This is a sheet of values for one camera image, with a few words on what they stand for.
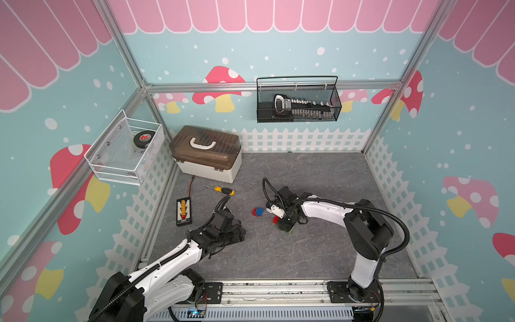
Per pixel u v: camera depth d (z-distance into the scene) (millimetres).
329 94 934
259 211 918
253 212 929
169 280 498
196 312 715
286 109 872
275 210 846
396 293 759
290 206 658
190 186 1051
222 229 658
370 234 483
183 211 945
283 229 811
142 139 790
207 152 918
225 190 1023
